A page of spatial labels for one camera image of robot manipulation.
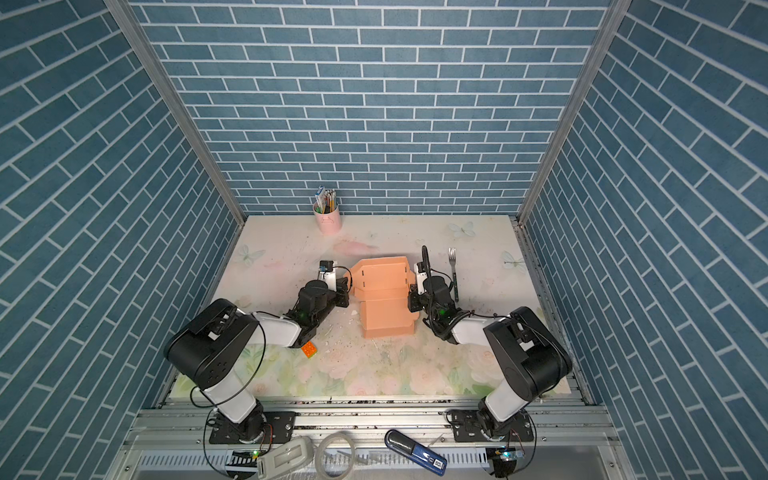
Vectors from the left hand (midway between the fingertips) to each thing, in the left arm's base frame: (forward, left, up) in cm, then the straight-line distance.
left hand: (349, 279), depth 93 cm
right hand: (-1, -19, 0) cm, 19 cm away
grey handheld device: (-45, +12, -6) cm, 47 cm away
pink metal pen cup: (+27, +10, -2) cm, 29 cm away
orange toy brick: (-20, +10, -6) cm, 23 cm away
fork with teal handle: (+13, -36, -6) cm, 38 cm away
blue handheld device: (-45, -18, -3) cm, 49 cm away
